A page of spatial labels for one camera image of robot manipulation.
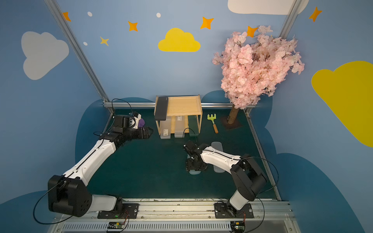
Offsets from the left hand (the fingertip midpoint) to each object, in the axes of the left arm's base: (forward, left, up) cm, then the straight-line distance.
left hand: (146, 128), depth 85 cm
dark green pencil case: (+17, -28, -16) cm, 37 cm away
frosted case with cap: (+17, -18, -19) cm, 31 cm away
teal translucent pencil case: (-20, -28, -15) cm, 37 cm away
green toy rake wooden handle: (+27, -45, -20) cm, 56 cm away
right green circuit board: (-45, -52, -22) cm, 72 cm away
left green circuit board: (-46, +10, -21) cm, 51 cm away
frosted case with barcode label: (+12, -8, -15) cm, 21 cm away
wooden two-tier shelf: (+20, -20, 0) cm, 28 cm away
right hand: (-16, -29, -17) cm, 37 cm away
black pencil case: (+14, -8, +3) cm, 16 cm away
